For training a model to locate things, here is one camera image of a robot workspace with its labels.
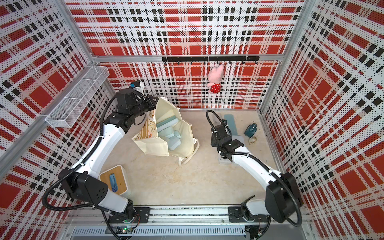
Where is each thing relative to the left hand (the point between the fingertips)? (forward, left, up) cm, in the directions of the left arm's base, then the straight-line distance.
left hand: (161, 97), depth 76 cm
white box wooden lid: (-32, +26, -30) cm, 50 cm away
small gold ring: (-3, -56, -36) cm, 67 cm away
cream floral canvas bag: (-13, -10, -28) cm, 33 cm away
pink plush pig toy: (+23, -29, -3) cm, 37 cm away
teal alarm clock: (+1, -54, -30) cm, 62 cm away
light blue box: (-2, -47, -34) cm, 59 cm away
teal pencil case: (+18, -43, -37) cm, 59 cm away
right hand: (-10, -32, -21) cm, 40 cm away
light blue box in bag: (-1, +3, -25) cm, 25 cm away
